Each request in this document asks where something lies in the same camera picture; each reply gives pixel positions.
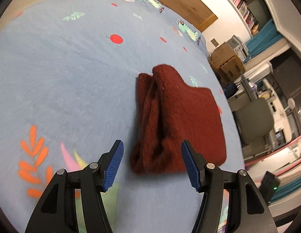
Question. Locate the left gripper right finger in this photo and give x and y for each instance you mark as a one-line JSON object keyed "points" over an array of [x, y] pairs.
{"points": [[231, 196]]}

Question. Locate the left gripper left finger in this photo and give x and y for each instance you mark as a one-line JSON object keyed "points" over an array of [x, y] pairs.
{"points": [[56, 208]]}

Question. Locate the dark red knit sweater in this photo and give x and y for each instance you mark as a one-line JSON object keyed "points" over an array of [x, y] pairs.
{"points": [[170, 111]]}

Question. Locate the black box green led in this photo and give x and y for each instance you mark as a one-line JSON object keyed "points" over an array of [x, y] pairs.
{"points": [[269, 186]]}

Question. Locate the grey-green desk chair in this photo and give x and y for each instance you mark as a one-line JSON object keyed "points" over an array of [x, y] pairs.
{"points": [[253, 121]]}

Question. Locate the white round desk lamp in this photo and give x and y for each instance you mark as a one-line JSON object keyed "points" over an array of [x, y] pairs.
{"points": [[290, 106]]}

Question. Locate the dark blue bag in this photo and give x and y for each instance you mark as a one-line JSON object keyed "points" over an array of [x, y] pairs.
{"points": [[233, 91]]}

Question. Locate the white desk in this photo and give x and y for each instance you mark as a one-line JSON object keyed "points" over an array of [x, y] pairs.
{"points": [[286, 127]]}

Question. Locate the blue cartoon print duvet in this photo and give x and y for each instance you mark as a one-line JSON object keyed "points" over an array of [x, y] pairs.
{"points": [[68, 81]]}

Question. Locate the wooden nightstand drawers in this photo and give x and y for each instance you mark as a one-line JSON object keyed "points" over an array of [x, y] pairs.
{"points": [[226, 65]]}

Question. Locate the white printer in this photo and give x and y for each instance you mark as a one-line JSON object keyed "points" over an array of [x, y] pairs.
{"points": [[239, 47]]}

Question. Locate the teal curtain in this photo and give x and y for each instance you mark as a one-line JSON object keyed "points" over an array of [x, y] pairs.
{"points": [[264, 39]]}

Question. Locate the wall bookshelf with books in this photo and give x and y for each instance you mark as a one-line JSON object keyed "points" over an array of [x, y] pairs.
{"points": [[244, 12]]}

